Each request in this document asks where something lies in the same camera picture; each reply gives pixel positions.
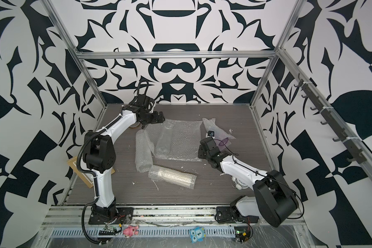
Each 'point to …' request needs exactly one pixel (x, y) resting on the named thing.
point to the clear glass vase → (164, 141)
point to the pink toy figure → (130, 230)
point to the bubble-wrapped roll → (143, 152)
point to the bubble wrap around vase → (175, 139)
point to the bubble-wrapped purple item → (222, 138)
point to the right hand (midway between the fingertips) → (201, 146)
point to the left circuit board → (108, 231)
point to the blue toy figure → (198, 234)
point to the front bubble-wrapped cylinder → (162, 174)
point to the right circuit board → (242, 233)
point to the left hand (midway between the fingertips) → (157, 117)
